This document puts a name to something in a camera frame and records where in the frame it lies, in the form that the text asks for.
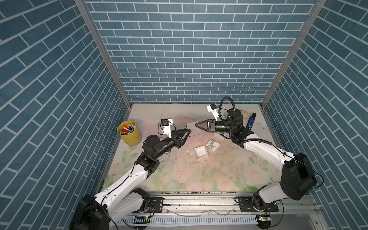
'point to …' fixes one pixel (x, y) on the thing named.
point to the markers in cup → (126, 130)
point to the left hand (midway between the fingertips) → (192, 133)
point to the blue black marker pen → (251, 121)
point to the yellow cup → (132, 139)
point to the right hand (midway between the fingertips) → (199, 126)
